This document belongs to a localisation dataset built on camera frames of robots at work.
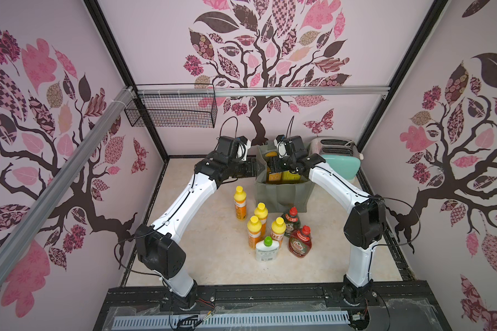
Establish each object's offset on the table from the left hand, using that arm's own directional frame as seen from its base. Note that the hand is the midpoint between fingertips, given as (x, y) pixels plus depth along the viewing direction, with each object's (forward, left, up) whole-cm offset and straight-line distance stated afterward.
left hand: (259, 171), depth 77 cm
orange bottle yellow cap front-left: (-19, +2, -9) cm, 21 cm away
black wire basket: (+36, +39, +6) cm, 53 cm away
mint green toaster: (+24, -44, -15) cm, 52 cm away
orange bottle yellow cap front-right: (-20, -6, -9) cm, 22 cm away
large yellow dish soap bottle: (+9, -15, -16) cm, 24 cm away
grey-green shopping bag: (-7, -4, -7) cm, 11 cm away
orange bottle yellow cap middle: (-14, -1, -8) cm, 16 cm away
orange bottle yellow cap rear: (-7, +8, -12) cm, 16 cm away
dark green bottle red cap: (-14, -12, -13) cm, 23 cm away
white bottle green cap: (-24, -3, -17) cm, 29 cm away
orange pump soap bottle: (+8, -7, -14) cm, 17 cm away
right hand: (+12, -7, -6) cm, 15 cm away
